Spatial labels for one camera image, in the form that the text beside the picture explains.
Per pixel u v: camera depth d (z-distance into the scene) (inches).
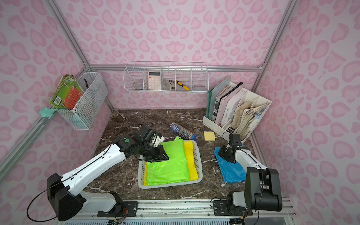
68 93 28.5
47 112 24.6
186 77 40.4
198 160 32.0
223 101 33.0
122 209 27.2
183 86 38.5
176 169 29.5
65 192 15.4
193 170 31.3
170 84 37.7
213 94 34.5
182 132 38.5
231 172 33.0
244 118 34.1
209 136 40.5
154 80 37.4
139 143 22.4
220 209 28.3
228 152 30.2
